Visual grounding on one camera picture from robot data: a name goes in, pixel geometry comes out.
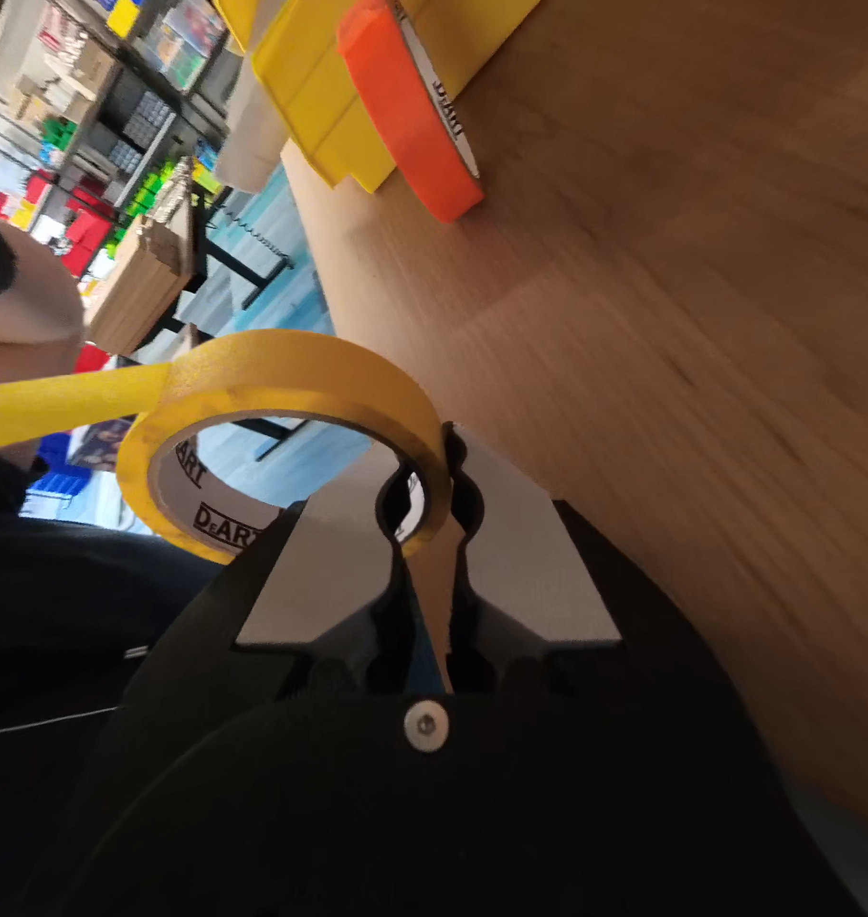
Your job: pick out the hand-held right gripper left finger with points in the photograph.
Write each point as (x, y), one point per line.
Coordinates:
(326, 566)

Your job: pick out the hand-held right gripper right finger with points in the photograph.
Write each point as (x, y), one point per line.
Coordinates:
(527, 566)

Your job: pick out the yellow tape roll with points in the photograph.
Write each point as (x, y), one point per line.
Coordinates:
(298, 365)

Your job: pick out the wooden desk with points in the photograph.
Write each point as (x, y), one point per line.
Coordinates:
(656, 322)

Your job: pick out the person's left hand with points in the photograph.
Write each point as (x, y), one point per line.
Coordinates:
(40, 322)

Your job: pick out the stack of red bins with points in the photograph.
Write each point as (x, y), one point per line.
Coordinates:
(87, 240)

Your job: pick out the brown cardboard box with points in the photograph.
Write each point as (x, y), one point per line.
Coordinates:
(140, 286)

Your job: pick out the blue plastic bin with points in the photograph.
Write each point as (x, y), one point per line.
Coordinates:
(54, 480)

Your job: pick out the metal rack with goods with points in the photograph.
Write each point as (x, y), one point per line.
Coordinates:
(119, 93)

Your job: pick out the person's dark t-shirt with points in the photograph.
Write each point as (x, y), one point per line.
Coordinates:
(61, 587)

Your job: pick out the orange tape roll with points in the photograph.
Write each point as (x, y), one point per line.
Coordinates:
(398, 107)

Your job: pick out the black metal table frame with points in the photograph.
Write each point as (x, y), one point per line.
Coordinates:
(258, 276)

